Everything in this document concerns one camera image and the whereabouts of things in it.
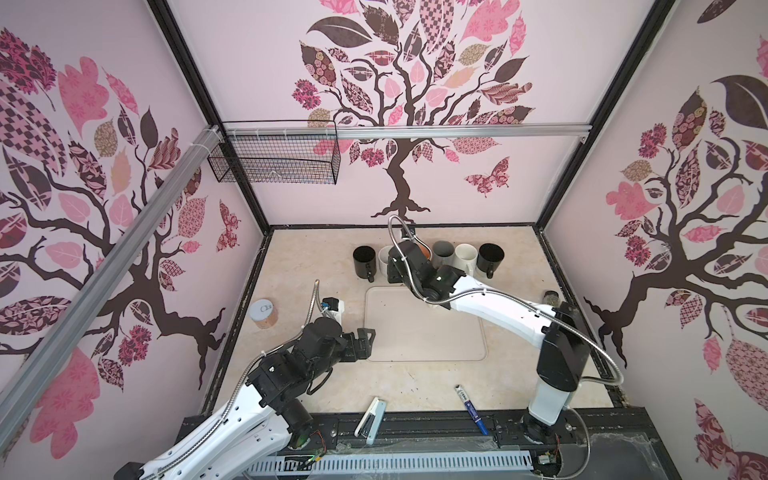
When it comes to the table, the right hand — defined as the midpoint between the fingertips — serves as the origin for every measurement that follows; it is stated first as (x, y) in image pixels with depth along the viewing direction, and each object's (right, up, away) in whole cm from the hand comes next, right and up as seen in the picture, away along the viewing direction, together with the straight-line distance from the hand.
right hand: (394, 256), depth 82 cm
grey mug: (+17, +1, +16) cm, 23 cm away
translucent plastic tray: (+5, -22, +6) cm, 23 cm away
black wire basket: (-38, +34, +13) cm, 53 cm away
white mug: (+26, -1, +21) cm, 33 cm away
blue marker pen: (+20, -40, -6) cm, 45 cm away
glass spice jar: (+52, -14, +13) cm, 55 cm away
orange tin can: (-40, -18, +8) cm, 45 cm away
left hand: (-9, -21, -9) cm, 24 cm away
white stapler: (-6, -42, -10) cm, 44 cm away
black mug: (-10, -2, +17) cm, 20 cm away
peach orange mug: (+7, +1, -13) cm, 15 cm away
